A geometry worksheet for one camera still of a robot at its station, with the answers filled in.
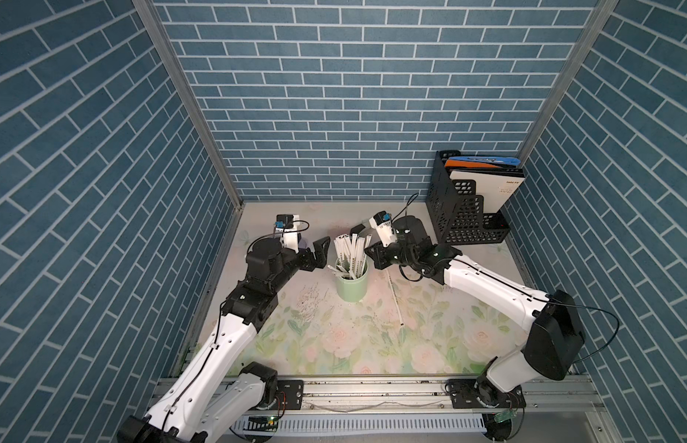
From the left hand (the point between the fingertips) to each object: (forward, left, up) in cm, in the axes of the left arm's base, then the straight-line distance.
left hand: (323, 238), depth 72 cm
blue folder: (+34, -60, +2) cm, 69 cm away
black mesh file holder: (+19, -43, -9) cm, 48 cm away
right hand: (+2, -12, -9) cm, 15 cm away
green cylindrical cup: (-4, -8, -21) cm, 23 cm away
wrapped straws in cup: (+4, -7, -13) cm, 16 cm away
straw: (-3, -22, -29) cm, 37 cm away
